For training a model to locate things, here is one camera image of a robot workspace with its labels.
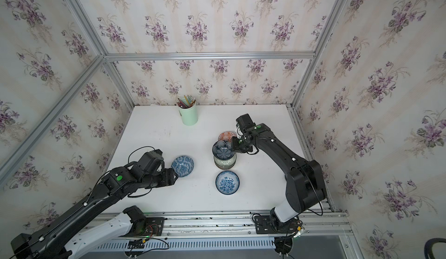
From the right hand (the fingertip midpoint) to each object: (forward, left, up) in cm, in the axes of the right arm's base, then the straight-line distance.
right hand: (235, 148), depth 84 cm
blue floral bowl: (-13, +3, -12) cm, 18 cm away
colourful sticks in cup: (+32, +27, +2) cm, 42 cm away
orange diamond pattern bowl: (+14, +4, -10) cm, 17 cm away
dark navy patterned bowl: (0, +6, -2) cm, 6 cm away
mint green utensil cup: (+26, +28, -5) cm, 38 cm away
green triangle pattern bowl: (-4, +5, -8) cm, 11 cm away
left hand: (-17, +26, +2) cm, 31 cm away
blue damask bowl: (-5, +27, -11) cm, 30 cm away
